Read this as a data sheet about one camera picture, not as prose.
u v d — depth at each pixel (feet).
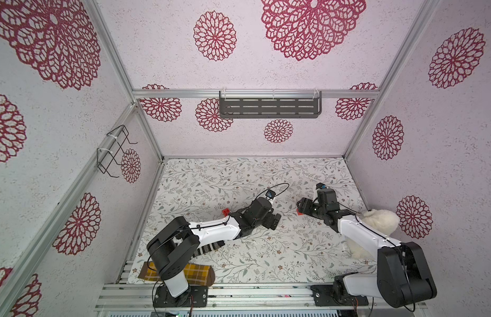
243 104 3.06
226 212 3.11
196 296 2.41
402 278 1.36
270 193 2.49
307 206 2.62
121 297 2.49
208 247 2.80
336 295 2.22
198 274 2.59
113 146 2.56
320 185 2.68
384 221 2.36
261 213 2.16
